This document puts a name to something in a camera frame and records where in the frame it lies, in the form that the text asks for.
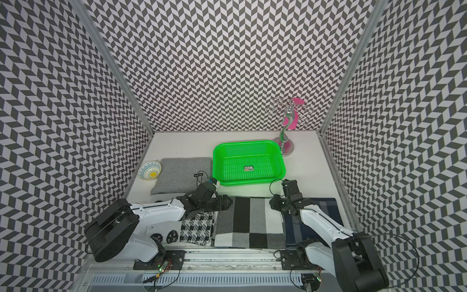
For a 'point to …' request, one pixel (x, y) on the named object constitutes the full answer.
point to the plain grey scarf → (177, 175)
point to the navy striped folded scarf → (296, 231)
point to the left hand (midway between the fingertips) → (226, 205)
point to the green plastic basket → (247, 162)
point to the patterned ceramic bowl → (149, 171)
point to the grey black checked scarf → (250, 222)
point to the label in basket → (249, 168)
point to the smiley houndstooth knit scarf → (196, 229)
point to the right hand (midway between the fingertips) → (272, 206)
